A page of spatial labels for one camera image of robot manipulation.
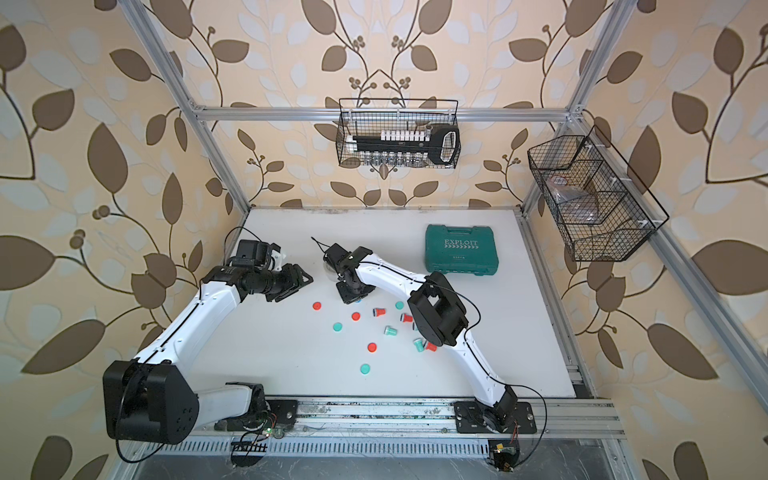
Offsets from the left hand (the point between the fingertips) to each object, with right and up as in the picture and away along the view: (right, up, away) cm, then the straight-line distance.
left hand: (301, 278), depth 83 cm
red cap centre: (+14, -13, +9) cm, 21 cm away
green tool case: (+49, +7, +20) cm, 54 cm away
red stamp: (+21, -12, +9) cm, 26 cm away
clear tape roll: (+5, 0, +16) cm, 17 cm away
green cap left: (+9, -15, +7) cm, 19 cm away
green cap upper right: (+28, -10, +11) cm, 31 cm away
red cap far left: (+2, -10, +11) cm, 15 cm away
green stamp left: (+25, -16, +5) cm, 30 cm away
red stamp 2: (+30, -13, +7) cm, 33 cm away
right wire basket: (+77, +14, -7) cm, 79 cm away
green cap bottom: (+18, -25, 0) cm, 31 cm away
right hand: (+13, -7, +12) cm, 19 cm away
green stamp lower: (+33, -20, +3) cm, 39 cm away
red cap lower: (+19, -20, +3) cm, 28 cm away
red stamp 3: (+37, -20, +2) cm, 42 cm away
